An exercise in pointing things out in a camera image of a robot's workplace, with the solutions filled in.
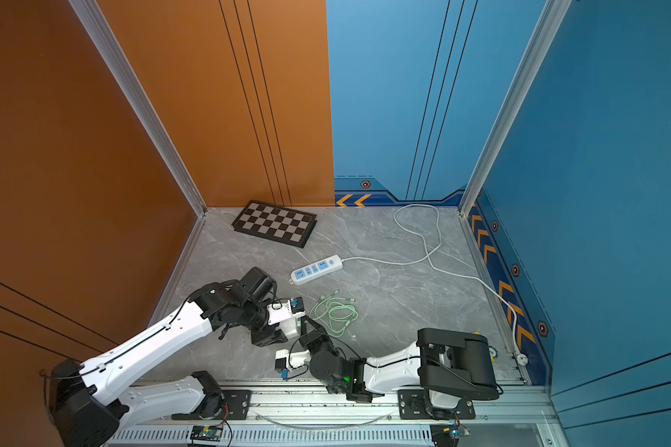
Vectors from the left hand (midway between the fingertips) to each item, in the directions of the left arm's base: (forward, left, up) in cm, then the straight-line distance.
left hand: (285, 322), depth 76 cm
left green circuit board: (-24, +20, -14) cm, 34 cm away
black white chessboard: (+45, +12, -9) cm, 47 cm away
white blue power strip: (+23, -6, -9) cm, 25 cm away
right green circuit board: (-24, -43, -13) cm, 51 cm away
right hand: (+2, -7, +3) cm, 8 cm away
